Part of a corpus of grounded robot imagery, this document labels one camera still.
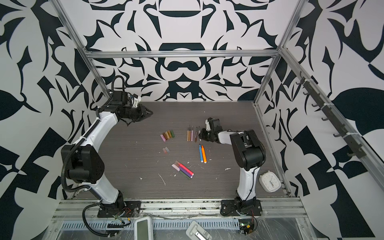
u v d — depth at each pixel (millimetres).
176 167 870
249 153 531
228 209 740
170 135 1007
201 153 931
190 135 1016
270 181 804
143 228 668
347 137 514
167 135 1014
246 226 712
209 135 871
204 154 915
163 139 989
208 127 919
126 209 724
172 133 1018
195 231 672
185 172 849
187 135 1018
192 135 1014
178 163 888
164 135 1014
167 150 939
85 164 461
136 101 805
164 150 937
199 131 1019
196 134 1018
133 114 736
